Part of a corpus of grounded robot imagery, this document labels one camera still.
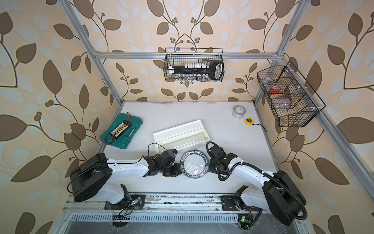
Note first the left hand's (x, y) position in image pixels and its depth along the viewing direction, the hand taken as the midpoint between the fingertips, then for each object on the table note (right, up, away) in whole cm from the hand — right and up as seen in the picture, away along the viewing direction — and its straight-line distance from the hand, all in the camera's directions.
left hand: (181, 171), depth 83 cm
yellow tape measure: (+48, +28, +22) cm, 60 cm away
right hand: (+18, 0, +3) cm, 19 cm away
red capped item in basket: (+53, +47, -3) cm, 71 cm away
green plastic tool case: (-37, +17, +11) cm, 42 cm away
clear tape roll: (+43, +35, +29) cm, 63 cm away
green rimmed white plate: (+8, +4, +1) cm, 9 cm away
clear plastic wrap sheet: (0, +10, +5) cm, 11 cm away
